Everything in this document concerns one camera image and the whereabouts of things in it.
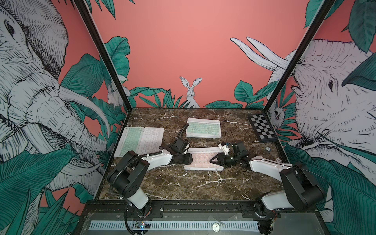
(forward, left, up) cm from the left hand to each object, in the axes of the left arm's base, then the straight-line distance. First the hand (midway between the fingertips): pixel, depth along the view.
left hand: (191, 159), depth 91 cm
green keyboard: (+24, -8, +2) cm, 25 cm away
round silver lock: (-35, -10, -1) cm, 37 cm away
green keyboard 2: (+17, +42, -1) cm, 45 cm away
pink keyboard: (0, -6, +2) cm, 7 cm away
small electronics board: (-33, +26, -1) cm, 42 cm away
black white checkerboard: (+19, -54, +2) cm, 57 cm away
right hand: (-4, -12, +7) cm, 14 cm away
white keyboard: (+16, +28, -1) cm, 32 cm away
